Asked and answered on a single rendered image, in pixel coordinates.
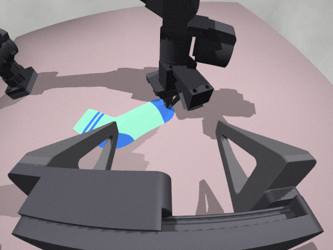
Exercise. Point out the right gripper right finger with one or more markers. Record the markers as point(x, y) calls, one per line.
point(279, 165)

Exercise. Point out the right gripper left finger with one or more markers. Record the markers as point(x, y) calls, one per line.
point(67, 153)

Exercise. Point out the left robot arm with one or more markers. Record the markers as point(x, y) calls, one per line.
point(214, 44)

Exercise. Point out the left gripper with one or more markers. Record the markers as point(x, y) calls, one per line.
point(166, 96)

